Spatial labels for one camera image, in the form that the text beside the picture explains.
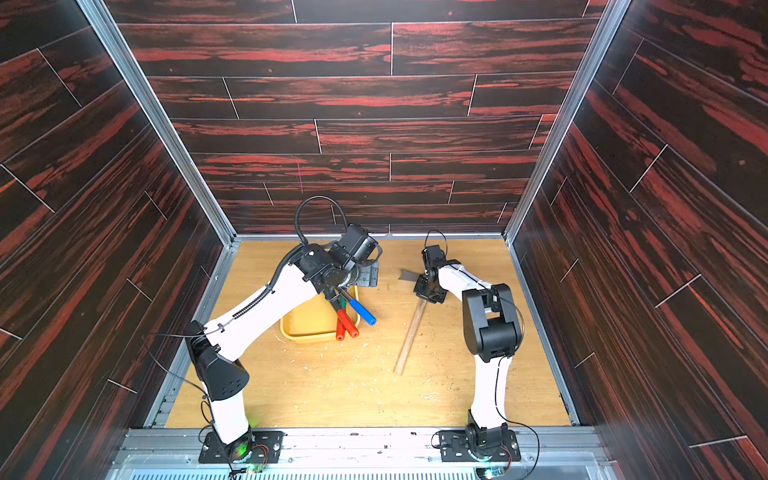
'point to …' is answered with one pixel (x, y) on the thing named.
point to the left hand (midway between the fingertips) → (365, 271)
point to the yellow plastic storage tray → (316, 319)
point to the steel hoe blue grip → (361, 310)
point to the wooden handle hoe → (407, 275)
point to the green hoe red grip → (344, 317)
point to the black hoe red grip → (340, 330)
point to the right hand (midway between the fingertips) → (429, 293)
